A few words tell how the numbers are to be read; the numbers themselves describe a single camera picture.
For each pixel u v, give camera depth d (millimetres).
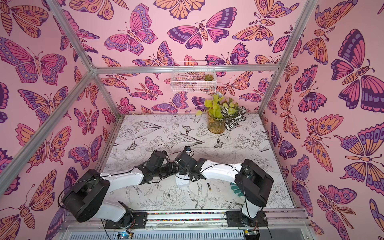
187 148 794
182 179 640
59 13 703
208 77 922
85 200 432
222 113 860
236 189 834
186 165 650
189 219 746
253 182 451
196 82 1053
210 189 833
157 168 734
